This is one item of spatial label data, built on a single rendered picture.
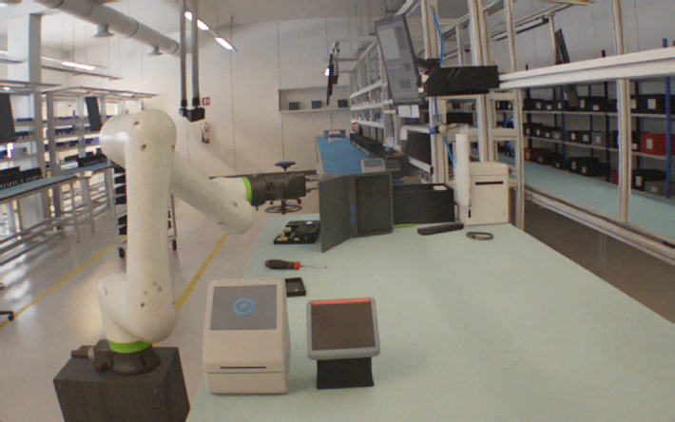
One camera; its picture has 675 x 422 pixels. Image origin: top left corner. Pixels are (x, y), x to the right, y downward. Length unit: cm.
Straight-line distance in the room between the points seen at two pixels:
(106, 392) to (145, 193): 54
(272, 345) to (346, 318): 12
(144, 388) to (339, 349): 69
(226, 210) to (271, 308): 68
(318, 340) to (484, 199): 124
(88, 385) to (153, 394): 18
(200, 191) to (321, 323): 71
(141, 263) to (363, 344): 58
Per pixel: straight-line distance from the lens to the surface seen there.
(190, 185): 142
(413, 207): 197
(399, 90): 303
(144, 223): 118
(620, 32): 243
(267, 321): 83
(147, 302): 120
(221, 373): 82
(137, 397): 139
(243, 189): 165
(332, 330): 81
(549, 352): 95
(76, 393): 145
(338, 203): 172
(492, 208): 196
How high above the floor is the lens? 140
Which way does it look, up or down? 10 degrees down
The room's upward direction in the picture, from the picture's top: 3 degrees counter-clockwise
